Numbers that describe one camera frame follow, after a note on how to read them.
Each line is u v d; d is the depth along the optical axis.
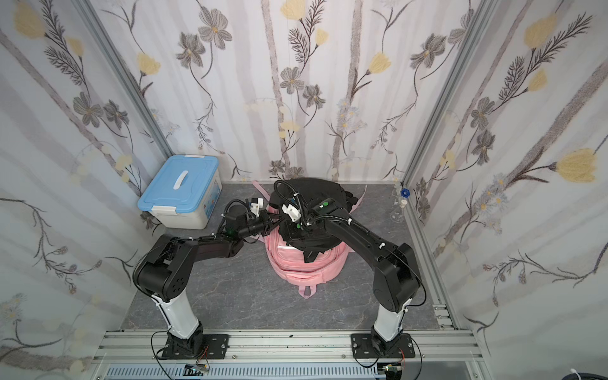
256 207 0.88
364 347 0.73
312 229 0.70
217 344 0.74
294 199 0.75
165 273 0.50
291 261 0.90
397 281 0.46
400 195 1.03
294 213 0.75
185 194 0.93
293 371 0.70
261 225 0.82
